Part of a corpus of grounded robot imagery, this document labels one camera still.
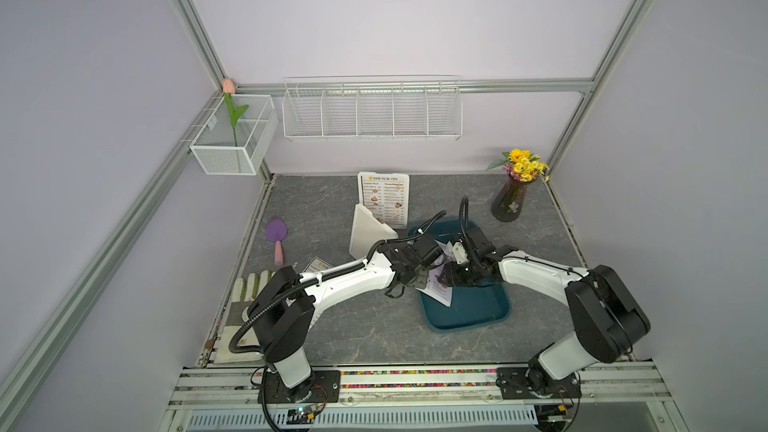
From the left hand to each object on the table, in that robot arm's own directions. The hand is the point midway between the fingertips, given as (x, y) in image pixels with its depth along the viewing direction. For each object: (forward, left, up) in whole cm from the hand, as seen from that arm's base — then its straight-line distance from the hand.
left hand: (414, 276), depth 83 cm
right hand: (+2, -10, -7) cm, 12 cm away
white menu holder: (+27, 0, +5) cm, 27 cm away
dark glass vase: (+24, -35, -2) cm, 43 cm away
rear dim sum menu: (+27, +6, +4) cm, 28 cm away
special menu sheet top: (-2, -6, -5) cm, 9 cm away
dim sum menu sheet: (+11, +30, -10) cm, 34 cm away
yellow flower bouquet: (+26, -35, +16) cm, 46 cm away
